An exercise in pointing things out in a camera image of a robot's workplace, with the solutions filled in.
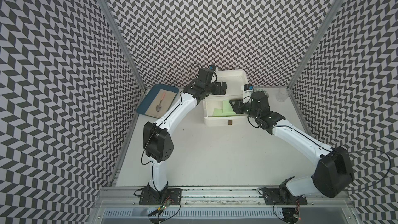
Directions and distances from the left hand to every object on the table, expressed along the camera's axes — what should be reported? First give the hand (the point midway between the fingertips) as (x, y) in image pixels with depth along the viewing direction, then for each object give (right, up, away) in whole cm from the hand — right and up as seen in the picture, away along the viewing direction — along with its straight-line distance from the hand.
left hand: (218, 86), depth 84 cm
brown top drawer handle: (+5, -19, -6) cm, 21 cm away
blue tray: (-48, -4, +28) cm, 56 cm away
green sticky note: (+4, -12, -3) cm, 13 cm away
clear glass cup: (+48, -3, +26) cm, 55 cm away
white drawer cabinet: (+10, +4, +6) cm, 13 cm away
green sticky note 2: (-1, -15, -1) cm, 15 cm away
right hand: (+7, -9, -3) cm, 12 cm away
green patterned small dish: (+36, -2, +27) cm, 45 cm away
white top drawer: (-5, -11, +4) cm, 13 cm away
